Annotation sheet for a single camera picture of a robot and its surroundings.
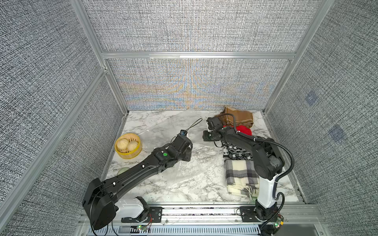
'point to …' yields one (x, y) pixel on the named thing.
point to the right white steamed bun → (132, 145)
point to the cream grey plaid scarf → (242, 177)
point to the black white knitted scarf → (231, 151)
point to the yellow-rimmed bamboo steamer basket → (126, 154)
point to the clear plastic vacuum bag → (208, 162)
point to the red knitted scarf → (243, 129)
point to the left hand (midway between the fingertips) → (191, 149)
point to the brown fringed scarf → (231, 117)
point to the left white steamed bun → (122, 143)
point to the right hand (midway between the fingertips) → (204, 132)
